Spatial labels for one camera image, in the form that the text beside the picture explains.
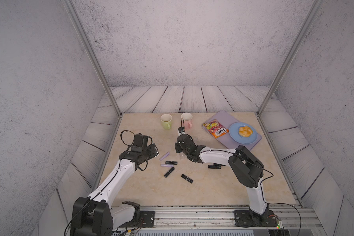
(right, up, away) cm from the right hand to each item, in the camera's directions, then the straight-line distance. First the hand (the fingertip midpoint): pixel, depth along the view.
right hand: (177, 141), depth 94 cm
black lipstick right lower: (+23, -15, -2) cm, 28 cm away
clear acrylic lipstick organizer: (+3, -6, -18) cm, 19 cm away
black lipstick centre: (+4, -20, -7) cm, 21 cm away
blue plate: (+40, +4, +13) cm, 42 cm away
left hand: (-12, -4, -9) cm, 15 cm away
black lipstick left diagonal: (-5, -18, -5) cm, 19 cm away
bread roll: (+48, +6, +11) cm, 49 cm away
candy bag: (+27, +8, +14) cm, 31 cm away
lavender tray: (+39, +14, +25) cm, 49 cm away
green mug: (-8, +13, +12) cm, 19 cm away
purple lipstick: (-9, -10, +2) cm, 13 cm away
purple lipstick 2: (-7, -15, -2) cm, 16 cm away
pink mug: (+7, +15, +13) cm, 21 cm away
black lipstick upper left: (-4, -13, -2) cm, 14 cm away
